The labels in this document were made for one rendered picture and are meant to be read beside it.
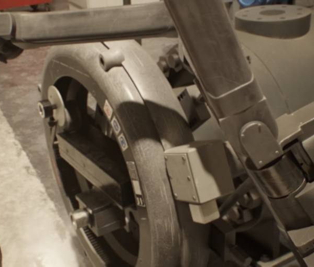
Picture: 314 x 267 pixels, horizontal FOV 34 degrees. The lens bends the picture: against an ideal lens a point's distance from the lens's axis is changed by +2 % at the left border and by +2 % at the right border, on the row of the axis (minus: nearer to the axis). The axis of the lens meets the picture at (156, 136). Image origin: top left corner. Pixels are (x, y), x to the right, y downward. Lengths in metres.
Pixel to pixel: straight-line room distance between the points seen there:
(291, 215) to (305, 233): 0.03
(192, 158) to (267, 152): 0.35
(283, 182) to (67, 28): 0.49
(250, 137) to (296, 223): 0.15
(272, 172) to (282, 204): 0.05
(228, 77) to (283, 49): 0.88
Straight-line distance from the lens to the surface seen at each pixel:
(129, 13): 0.92
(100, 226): 1.22
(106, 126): 1.50
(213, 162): 0.97
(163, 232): 1.09
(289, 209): 0.67
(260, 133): 0.59
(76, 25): 0.94
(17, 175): 2.76
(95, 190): 1.27
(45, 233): 2.26
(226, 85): 0.57
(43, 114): 1.41
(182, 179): 0.98
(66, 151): 1.42
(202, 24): 0.55
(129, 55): 1.13
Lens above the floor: 1.25
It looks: 25 degrees down
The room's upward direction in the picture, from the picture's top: 4 degrees counter-clockwise
